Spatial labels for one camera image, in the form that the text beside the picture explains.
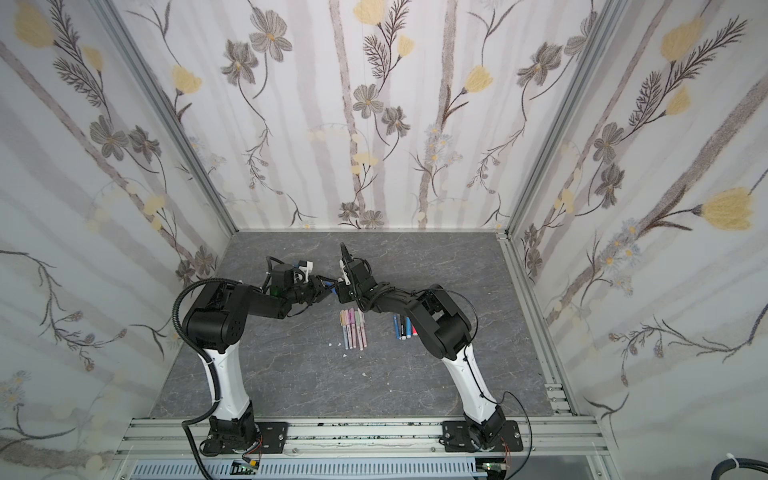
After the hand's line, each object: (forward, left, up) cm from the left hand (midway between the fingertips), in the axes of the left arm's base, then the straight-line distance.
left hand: (339, 281), depth 99 cm
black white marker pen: (-15, -21, -4) cm, 26 cm away
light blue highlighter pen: (-16, -23, -5) cm, 28 cm away
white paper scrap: (-20, +2, -5) cm, 21 cm away
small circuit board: (-50, +22, -8) cm, 56 cm away
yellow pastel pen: (-13, -1, -5) cm, 14 cm away
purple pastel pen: (-15, -5, -4) cm, 16 cm away
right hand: (0, -1, +1) cm, 1 cm away
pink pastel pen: (-12, -3, -5) cm, 14 cm away
